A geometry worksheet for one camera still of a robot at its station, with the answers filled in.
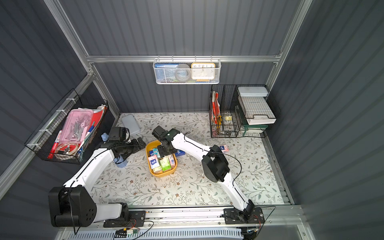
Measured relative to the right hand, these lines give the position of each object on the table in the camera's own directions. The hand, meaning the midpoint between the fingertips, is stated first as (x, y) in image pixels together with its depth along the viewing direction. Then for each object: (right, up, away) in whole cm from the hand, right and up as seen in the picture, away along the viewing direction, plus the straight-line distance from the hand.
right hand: (167, 151), depth 90 cm
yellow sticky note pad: (+43, +22, +26) cm, 55 cm away
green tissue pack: (0, -8, -3) cm, 8 cm away
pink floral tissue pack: (+3, -6, -1) cm, 7 cm away
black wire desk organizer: (+51, +27, +19) cm, 60 cm away
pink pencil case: (-41, +15, -18) cm, 47 cm away
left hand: (-15, +3, -4) cm, 16 cm away
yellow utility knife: (+36, +20, +23) cm, 48 cm away
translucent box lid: (-34, +18, +26) cm, 46 cm away
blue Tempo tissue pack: (+7, -2, +4) cm, 8 cm away
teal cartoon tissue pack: (-7, -1, +1) cm, 7 cm away
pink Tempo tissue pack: (-7, -6, -3) cm, 10 cm away
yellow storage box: (-12, +2, +5) cm, 13 cm away
